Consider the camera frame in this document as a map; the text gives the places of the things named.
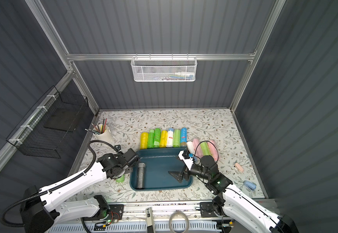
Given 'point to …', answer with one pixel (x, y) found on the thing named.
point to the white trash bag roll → (190, 147)
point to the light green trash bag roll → (176, 139)
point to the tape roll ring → (175, 213)
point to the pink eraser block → (239, 167)
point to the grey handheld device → (150, 220)
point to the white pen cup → (102, 132)
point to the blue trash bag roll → (183, 137)
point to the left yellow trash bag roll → (144, 139)
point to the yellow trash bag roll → (163, 138)
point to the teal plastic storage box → (158, 162)
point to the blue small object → (250, 185)
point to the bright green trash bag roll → (150, 141)
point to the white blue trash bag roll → (170, 137)
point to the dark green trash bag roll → (157, 138)
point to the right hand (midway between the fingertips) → (176, 164)
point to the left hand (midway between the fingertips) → (125, 168)
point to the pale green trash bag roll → (205, 148)
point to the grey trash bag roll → (141, 174)
